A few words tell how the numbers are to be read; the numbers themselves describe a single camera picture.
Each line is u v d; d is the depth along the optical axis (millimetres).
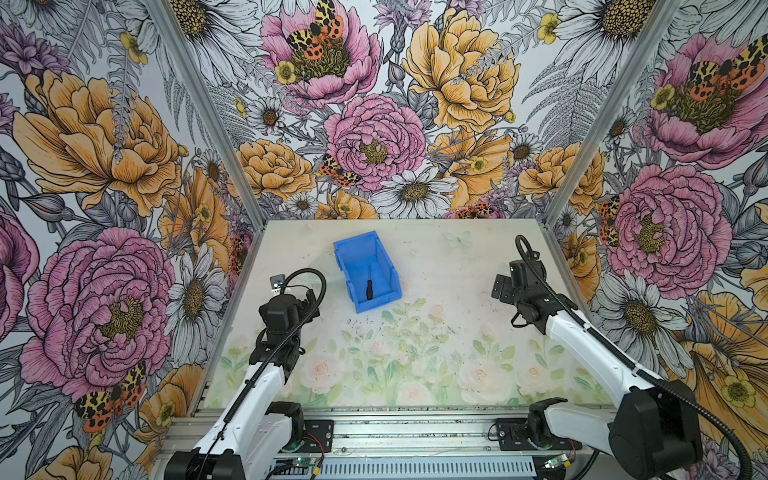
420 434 761
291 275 703
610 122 919
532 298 635
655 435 406
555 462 715
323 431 748
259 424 496
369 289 1018
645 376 429
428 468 778
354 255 1094
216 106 907
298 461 713
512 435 736
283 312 618
